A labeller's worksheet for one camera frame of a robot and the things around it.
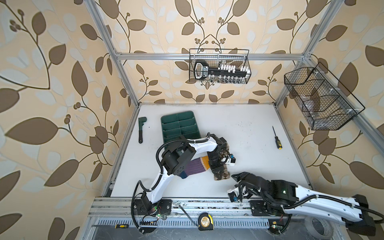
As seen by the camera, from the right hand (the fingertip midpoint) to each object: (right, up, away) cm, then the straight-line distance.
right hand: (235, 177), depth 76 cm
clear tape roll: (+40, -20, -9) cm, 45 cm away
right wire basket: (+44, +37, -3) cm, 58 cm away
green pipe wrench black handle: (-62, +29, +34) cm, 76 cm away
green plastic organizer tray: (-29, +27, +24) cm, 46 cm away
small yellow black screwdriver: (-53, -20, -6) cm, 57 cm away
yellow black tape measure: (-16, -17, -8) cm, 25 cm away
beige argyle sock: (-6, 0, +7) cm, 10 cm away
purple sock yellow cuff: (-21, +2, +12) cm, 24 cm away
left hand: (-6, -2, +8) cm, 10 cm away
